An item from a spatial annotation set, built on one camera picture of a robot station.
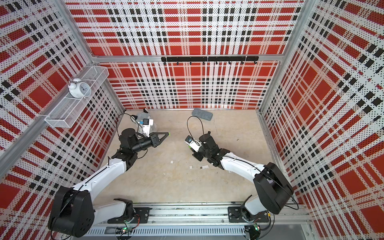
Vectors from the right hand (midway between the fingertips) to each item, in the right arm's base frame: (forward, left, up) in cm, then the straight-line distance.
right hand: (196, 145), depth 86 cm
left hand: (+1, +13, +11) cm, 17 cm away
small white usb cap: (-8, +4, -12) cm, 15 cm away
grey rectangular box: (+34, -4, -10) cm, 36 cm away
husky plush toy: (+18, +32, +7) cm, 38 cm away
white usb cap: (-5, +16, -12) cm, 20 cm away
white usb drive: (-8, -5, -12) cm, 15 cm away
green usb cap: (0, +13, +12) cm, 18 cm away
